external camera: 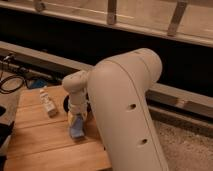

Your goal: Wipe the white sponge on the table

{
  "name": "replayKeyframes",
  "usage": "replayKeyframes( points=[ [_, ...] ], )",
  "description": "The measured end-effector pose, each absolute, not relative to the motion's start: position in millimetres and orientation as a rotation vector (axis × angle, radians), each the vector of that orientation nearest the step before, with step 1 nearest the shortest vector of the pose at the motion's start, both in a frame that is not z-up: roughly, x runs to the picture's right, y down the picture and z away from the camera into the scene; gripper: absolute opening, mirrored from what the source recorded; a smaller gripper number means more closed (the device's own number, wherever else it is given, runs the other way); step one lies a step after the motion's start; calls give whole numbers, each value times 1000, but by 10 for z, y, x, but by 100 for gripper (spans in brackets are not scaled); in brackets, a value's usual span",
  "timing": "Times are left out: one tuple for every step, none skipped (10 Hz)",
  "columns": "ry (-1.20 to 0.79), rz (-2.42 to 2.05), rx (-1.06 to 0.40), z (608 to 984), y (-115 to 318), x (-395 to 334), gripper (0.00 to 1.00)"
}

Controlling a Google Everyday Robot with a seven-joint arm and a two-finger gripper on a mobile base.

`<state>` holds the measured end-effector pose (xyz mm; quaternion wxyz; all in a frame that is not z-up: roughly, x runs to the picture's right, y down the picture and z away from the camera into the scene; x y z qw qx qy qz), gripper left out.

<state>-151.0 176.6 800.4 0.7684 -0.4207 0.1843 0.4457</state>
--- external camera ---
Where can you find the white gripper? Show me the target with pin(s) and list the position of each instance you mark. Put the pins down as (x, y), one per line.
(77, 109)

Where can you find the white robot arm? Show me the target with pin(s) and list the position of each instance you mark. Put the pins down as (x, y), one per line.
(114, 90)

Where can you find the black round bowl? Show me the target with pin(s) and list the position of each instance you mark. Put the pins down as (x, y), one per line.
(66, 103)

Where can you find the small white bottle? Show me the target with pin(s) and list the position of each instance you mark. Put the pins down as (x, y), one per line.
(48, 103)

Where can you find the blue object on floor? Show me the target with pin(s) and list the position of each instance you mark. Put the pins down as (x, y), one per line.
(39, 83)

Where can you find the dark object at left edge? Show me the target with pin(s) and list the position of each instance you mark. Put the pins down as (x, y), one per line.
(5, 131)

